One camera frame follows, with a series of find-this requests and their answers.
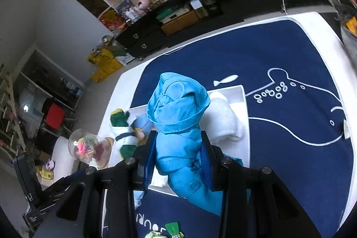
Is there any stack of green books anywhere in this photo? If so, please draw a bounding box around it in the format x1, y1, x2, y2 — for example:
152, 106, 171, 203
156, 5, 190, 24

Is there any white green fuzzy sock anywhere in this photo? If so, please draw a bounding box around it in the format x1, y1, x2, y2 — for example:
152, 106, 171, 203
110, 108, 140, 159

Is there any red yellow gift box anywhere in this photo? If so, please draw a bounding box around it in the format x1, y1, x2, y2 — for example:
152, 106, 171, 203
99, 7, 126, 31

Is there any small white box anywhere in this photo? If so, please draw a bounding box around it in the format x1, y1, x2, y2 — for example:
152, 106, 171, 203
190, 0, 204, 18

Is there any glass dome with flowers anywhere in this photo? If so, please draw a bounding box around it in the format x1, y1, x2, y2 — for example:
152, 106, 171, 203
68, 129, 115, 169

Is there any glass bowl of snacks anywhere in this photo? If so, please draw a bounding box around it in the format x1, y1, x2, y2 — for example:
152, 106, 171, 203
319, 0, 357, 52

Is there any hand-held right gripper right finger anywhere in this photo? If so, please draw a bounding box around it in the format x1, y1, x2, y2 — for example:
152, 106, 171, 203
200, 130, 321, 238

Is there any white plush toy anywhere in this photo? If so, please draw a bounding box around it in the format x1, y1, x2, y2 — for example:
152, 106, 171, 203
201, 90, 244, 144

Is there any light blue cloth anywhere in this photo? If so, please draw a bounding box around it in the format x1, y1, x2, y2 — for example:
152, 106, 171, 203
131, 114, 152, 138

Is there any white cardboard box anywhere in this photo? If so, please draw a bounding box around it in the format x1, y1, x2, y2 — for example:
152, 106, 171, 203
107, 85, 250, 197

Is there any green hair bow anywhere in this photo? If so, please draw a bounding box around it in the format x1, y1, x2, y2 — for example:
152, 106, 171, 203
164, 222, 185, 237

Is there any white cushion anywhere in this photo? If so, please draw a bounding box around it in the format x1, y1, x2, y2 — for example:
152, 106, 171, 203
53, 136, 80, 183

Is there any stack of yellow crates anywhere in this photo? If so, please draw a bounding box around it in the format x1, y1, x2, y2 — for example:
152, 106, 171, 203
89, 48, 123, 83

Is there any teal blue garment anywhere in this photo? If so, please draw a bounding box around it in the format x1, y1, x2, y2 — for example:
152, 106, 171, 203
146, 72, 251, 216

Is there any blue toy box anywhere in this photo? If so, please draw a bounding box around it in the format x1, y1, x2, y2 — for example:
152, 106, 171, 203
116, 0, 140, 19

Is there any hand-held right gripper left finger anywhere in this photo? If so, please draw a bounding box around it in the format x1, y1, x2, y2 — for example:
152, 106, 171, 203
32, 130, 159, 238

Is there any red chair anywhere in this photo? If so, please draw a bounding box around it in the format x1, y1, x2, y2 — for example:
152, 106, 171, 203
46, 104, 65, 130

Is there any wooden box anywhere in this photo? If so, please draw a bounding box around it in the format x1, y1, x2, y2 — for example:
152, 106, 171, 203
161, 11, 200, 35

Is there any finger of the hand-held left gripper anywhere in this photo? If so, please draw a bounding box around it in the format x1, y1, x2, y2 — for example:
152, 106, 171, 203
45, 170, 87, 196

